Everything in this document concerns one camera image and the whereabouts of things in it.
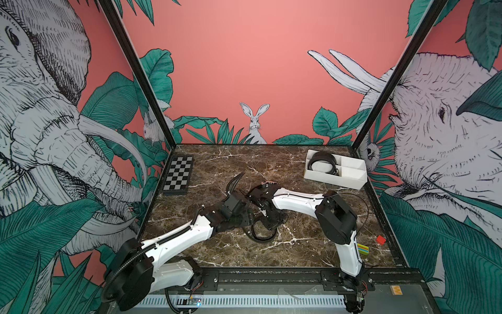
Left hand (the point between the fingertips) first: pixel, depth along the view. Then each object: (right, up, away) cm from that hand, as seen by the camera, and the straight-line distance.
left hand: (251, 215), depth 82 cm
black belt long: (-2, -7, +6) cm, 9 cm away
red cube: (+57, -12, +2) cm, 58 cm away
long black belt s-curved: (+40, +26, +23) cm, 53 cm away
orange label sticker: (+55, -25, -10) cm, 61 cm away
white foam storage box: (+48, +18, +19) cm, 55 cm away
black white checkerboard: (-39, +13, +16) cm, 44 cm away
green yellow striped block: (+47, -14, -2) cm, 49 cm away
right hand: (+9, -6, +6) cm, 13 cm away
